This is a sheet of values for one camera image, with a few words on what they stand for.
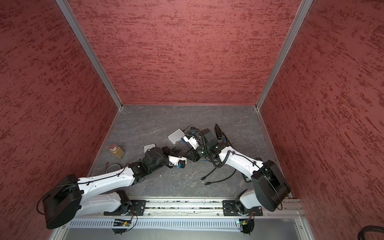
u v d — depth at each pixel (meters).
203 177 0.85
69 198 0.41
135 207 0.74
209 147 0.65
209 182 0.83
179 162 0.67
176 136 1.01
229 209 0.74
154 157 0.60
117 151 0.86
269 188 0.43
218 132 1.01
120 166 0.87
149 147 0.96
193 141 0.74
